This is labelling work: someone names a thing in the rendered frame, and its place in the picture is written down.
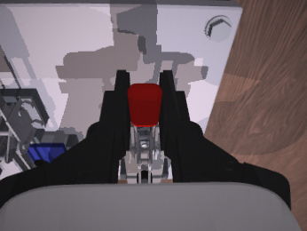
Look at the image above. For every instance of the blue flat plate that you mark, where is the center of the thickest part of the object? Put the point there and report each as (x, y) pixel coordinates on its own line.
(50, 147)

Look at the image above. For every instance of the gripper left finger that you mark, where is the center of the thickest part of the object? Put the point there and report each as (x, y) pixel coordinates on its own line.
(93, 160)

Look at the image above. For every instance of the grey fixture plate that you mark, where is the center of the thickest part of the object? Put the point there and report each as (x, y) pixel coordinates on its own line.
(70, 50)

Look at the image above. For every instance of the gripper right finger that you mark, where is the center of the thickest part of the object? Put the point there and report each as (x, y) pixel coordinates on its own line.
(195, 158)

